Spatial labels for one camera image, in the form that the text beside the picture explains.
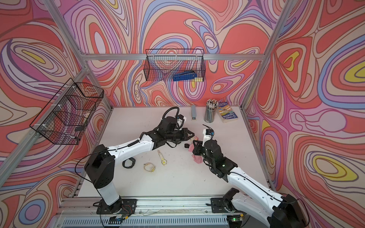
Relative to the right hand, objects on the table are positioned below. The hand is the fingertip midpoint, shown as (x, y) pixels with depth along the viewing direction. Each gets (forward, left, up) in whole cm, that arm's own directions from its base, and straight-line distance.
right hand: (194, 144), depth 79 cm
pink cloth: (-3, -3, -13) cm, 13 cm away
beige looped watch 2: (-8, +25, -14) cm, 30 cm away
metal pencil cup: (+28, -14, -2) cm, 32 cm away
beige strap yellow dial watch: (-3, +19, -15) cm, 24 cm away
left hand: (+3, -2, +4) cm, 5 cm away
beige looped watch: (+2, -1, +3) cm, 4 cm away
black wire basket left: (+11, +69, +14) cm, 71 cm away
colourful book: (+35, -29, -13) cm, 47 cm away
